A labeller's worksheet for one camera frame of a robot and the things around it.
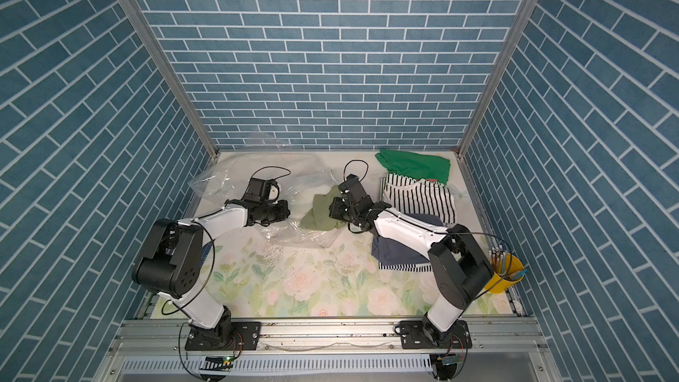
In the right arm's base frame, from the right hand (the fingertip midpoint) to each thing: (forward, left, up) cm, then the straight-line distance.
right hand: (331, 207), depth 87 cm
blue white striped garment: (-13, -26, -12) cm, 32 cm away
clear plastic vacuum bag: (+15, +12, -6) cm, 20 cm away
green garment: (+32, -32, -10) cm, 47 cm away
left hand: (+2, +14, -7) cm, 16 cm away
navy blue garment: (-10, -20, -8) cm, 24 cm away
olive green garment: (0, +5, -6) cm, 8 cm away
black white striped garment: (+14, -33, -9) cm, 37 cm away
